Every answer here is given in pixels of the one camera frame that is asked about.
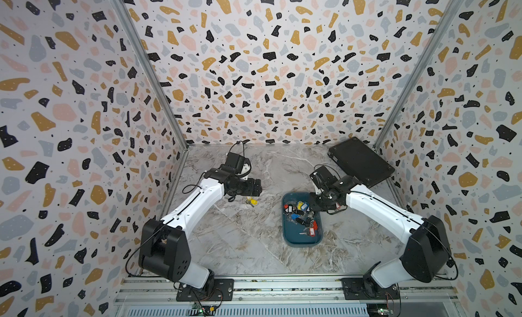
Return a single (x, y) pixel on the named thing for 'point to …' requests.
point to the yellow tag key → (250, 201)
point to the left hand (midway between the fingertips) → (255, 188)
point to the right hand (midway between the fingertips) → (311, 205)
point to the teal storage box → (291, 235)
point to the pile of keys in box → (300, 213)
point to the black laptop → (357, 159)
